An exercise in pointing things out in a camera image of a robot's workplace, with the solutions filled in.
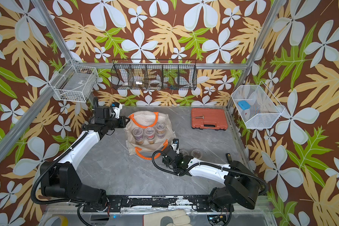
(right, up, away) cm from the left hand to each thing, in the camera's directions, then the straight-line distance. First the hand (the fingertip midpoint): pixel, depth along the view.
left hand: (129, 117), depth 85 cm
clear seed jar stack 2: (+12, -9, +5) cm, 16 cm away
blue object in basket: (+71, +8, +1) cm, 72 cm away
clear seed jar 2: (+42, -23, +3) cm, 48 cm away
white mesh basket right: (+79, +6, -2) cm, 79 cm away
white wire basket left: (-34, +21, +1) cm, 40 cm away
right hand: (+23, -23, +1) cm, 33 cm away
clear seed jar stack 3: (+19, -7, +7) cm, 22 cm away
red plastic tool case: (+56, -1, +21) cm, 60 cm away
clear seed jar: (+34, -23, +3) cm, 41 cm away
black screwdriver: (+63, -26, +4) cm, 69 cm away
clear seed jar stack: (+4, -11, +4) cm, 12 cm away
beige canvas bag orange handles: (+8, -2, +6) cm, 10 cm away
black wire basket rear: (+14, +30, +12) cm, 36 cm away
